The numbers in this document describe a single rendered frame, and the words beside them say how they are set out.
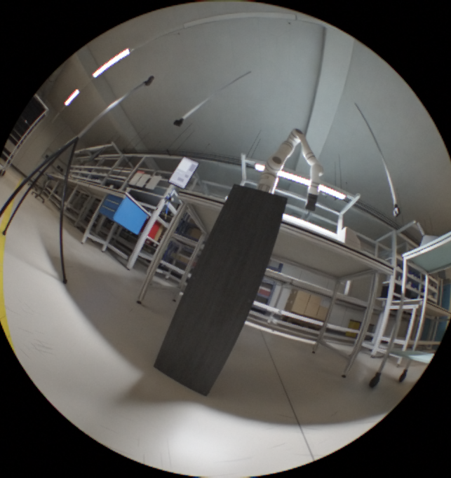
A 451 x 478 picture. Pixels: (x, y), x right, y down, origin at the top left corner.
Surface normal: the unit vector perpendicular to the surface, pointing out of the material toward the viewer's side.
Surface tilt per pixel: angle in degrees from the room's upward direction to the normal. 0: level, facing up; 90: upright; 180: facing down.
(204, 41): 180
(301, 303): 90
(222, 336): 90
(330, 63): 180
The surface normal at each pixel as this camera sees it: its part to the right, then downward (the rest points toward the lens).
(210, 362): -0.16, -0.34
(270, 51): -0.38, 0.89
